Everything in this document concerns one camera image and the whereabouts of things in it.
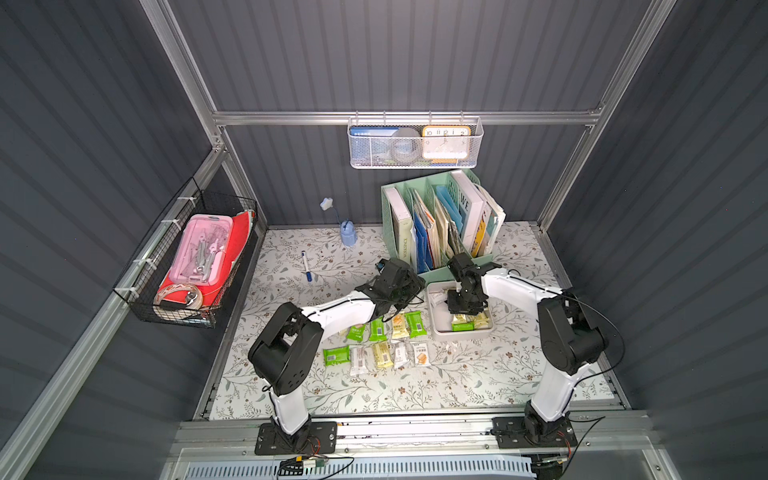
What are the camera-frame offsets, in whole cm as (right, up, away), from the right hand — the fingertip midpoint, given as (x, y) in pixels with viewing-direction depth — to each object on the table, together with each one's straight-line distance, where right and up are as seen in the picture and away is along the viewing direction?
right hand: (462, 307), depth 94 cm
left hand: (-13, +8, -6) cm, 17 cm away
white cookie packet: (-14, -12, -7) cm, 20 cm away
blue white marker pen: (-52, +9, +11) cm, 54 cm away
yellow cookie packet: (-20, -6, -3) cm, 21 cm away
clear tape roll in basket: (-71, +10, -26) cm, 77 cm away
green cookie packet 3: (-15, -5, -2) cm, 16 cm away
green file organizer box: (-11, +27, -5) cm, 30 cm away
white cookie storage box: (-5, -5, -1) cm, 8 cm away
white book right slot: (+2, +33, -3) cm, 33 cm away
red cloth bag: (-62, +24, -16) cm, 69 cm away
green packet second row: (-38, -13, -8) cm, 41 cm away
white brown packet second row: (-32, -14, -9) cm, 36 cm away
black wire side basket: (-75, +11, -33) cm, 82 cm away
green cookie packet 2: (-27, -7, -3) cm, 28 cm away
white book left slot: (-19, +26, -7) cm, 33 cm away
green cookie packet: (-33, -7, -3) cm, 34 cm away
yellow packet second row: (-25, -12, -7) cm, 29 cm away
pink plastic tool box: (-69, +17, -22) cm, 74 cm away
